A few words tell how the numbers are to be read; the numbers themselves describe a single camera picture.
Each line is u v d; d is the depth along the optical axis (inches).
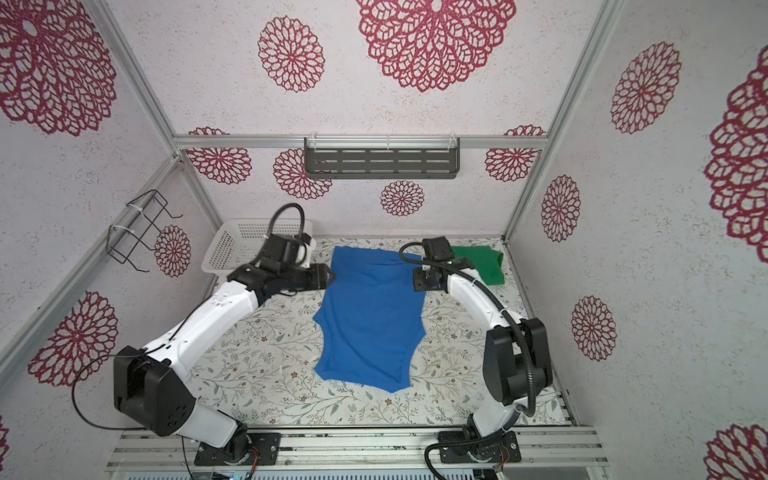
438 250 27.7
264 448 28.9
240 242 46.4
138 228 31.1
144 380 17.7
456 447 28.7
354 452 29.3
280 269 24.3
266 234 24.6
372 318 39.0
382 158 37.7
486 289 21.5
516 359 18.1
